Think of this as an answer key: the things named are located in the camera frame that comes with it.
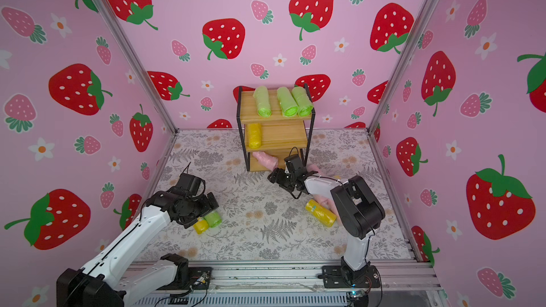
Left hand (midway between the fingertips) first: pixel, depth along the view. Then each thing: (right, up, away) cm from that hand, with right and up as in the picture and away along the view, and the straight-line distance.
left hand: (212, 208), depth 82 cm
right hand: (+24, +10, +12) cm, 29 cm away
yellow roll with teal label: (+43, -3, +4) cm, 44 cm away
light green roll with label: (-1, -5, +3) cm, 6 cm away
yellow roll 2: (-5, -7, +1) cm, 9 cm away
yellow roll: (+16, +29, +8) cm, 34 cm away
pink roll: (+20, +18, +19) cm, 33 cm away
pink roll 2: (+48, 0, +8) cm, 49 cm away
